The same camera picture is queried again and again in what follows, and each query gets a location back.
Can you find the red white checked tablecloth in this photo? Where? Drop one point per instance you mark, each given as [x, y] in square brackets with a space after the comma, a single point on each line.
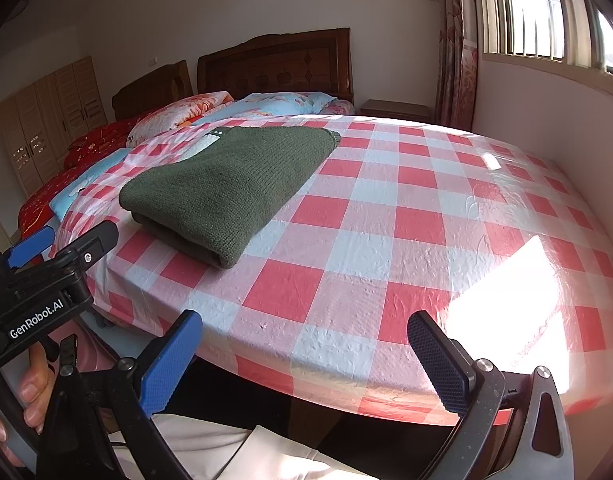
[386, 240]

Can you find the light wooden wardrobe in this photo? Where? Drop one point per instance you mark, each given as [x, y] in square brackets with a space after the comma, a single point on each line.
[51, 120]

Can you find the person's left hand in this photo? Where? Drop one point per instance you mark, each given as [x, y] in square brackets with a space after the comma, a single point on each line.
[36, 385]

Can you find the light blue floral pillow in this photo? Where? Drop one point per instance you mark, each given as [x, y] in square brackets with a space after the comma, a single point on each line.
[276, 102]

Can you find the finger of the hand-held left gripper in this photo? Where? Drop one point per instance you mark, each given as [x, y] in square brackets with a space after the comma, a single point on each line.
[96, 242]
[31, 247]

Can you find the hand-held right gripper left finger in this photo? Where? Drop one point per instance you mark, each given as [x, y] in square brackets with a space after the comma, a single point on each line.
[166, 370]

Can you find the large carved wooden headboard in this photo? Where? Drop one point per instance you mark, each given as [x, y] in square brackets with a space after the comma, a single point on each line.
[276, 65]

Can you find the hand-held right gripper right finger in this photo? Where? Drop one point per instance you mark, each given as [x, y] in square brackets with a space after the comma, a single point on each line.
[436, 355]

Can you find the pink orange floral pillow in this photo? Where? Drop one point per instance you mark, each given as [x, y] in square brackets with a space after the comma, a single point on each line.
[181, 112]

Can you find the pink floral curtain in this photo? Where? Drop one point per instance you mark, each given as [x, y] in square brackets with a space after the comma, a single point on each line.
[456, 75]

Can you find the red patterned blanket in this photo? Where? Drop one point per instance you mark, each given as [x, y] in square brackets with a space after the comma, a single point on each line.
[91, 145]

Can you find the light blue bed sheet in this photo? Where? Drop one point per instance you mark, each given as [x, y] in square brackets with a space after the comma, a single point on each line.
[131, 342]

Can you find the wooden nightstand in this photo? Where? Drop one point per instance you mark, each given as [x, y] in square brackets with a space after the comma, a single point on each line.
[394, 109]

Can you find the person's cream pants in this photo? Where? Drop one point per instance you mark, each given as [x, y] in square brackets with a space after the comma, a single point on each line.
[226, 450]

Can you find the barred window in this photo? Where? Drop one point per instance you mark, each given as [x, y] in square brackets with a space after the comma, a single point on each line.
[526, 10]

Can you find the green knitted sweater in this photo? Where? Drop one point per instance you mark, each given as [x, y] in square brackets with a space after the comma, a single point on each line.
[236, 185]

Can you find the small wooden headboard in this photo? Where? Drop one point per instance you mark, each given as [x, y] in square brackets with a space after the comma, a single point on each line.
[151, 92]

